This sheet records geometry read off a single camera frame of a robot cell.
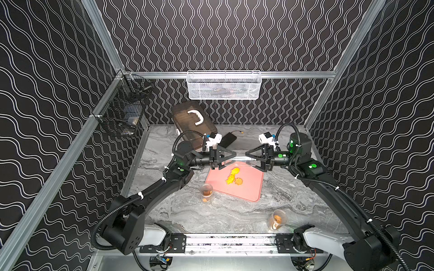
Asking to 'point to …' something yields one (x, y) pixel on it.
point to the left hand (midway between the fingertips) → (234, 157)
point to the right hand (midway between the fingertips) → (247, 158)
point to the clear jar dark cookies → (206, 193)
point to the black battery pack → (227, 140)
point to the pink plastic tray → (250, 189)
